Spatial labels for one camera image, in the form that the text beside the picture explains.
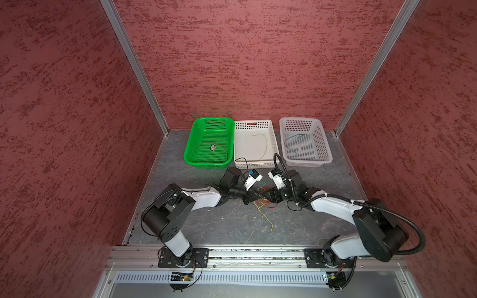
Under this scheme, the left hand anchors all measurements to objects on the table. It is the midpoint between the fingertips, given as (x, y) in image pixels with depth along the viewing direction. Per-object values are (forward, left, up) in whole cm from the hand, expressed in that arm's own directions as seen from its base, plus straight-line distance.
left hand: (261, 199), depth 83 cm
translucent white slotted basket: (+41, -30, -7) cm, 51 cm away
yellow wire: (+39, -6, -7) cm, 40 cm away
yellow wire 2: (-3, +1, -5) cm, 5 cm away
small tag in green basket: (+36, +28, -7) cm, 46 cm away
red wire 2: (+1, 0, -8) cm, 8 cm away
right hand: (+3, -3, -4) cm, 6 cm away
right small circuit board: (-29, -28, -9) cm, 42 cm away
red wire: (+40, +28, -6) cm, 49 cm away
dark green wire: (+47, -29, -7) cm, 55 cm away
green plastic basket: (+39, +30, -7) cm, 50 cm away
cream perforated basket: (+40, +2, -8) cm, 40 cm away
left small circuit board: (-29, +34, -10) cm, 46 cm away
